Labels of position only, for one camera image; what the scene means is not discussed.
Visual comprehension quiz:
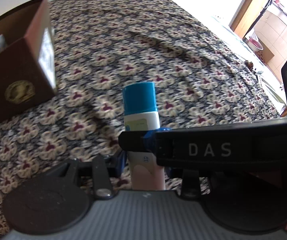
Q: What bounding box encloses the white bottle teal cap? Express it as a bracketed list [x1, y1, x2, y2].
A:
[122, 82, 165, 191]

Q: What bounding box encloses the floral patterned cloth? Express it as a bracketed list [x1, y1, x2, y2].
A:
[0, 0, 278, 238]

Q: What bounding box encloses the brown cardboard box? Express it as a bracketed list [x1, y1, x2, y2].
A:
[0, 0, 57, 123]

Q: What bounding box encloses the pink basin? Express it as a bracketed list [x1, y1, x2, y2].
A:
[243, 33, 263, 52]

